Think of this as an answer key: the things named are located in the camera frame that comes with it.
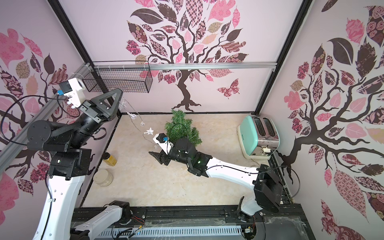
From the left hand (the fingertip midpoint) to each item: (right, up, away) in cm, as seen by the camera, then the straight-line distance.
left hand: (121, 95), depth 42 cm
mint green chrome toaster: (+58, -15, +41) cm, 73 cm away
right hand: (+2, -18, +24) cm, 30 cm away
